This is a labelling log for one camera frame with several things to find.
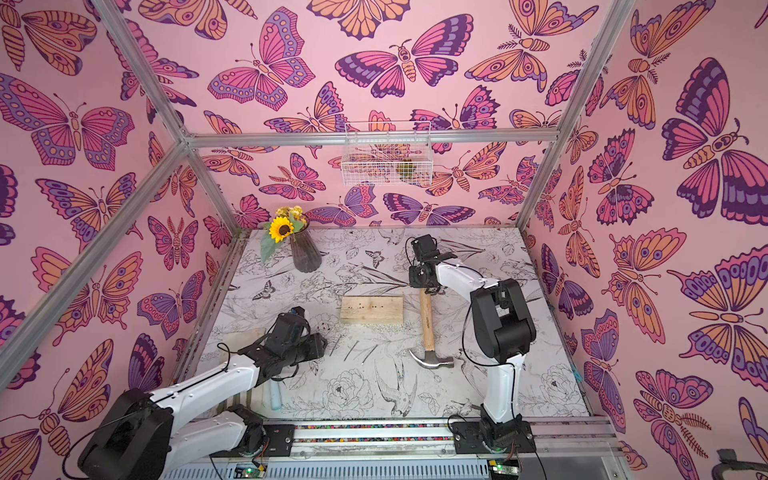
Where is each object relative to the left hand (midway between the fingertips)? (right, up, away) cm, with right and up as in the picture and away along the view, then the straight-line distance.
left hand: (325, 340), depth 88 cm
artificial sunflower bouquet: (-11, +36, -1) cm, 37 cm away
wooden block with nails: (+15, +8, +6) cm, 18 cm away
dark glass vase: (-10, +27, +14) cm, 32 cm away
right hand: (+30, +18, +11) cm, 37 cm away
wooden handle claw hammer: (+31, -4, -4) cm, 31 cm away
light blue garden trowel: (-11, -13, -10) cm, 20 cm away
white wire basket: (+18, +58, +7) cm, 61 cm away
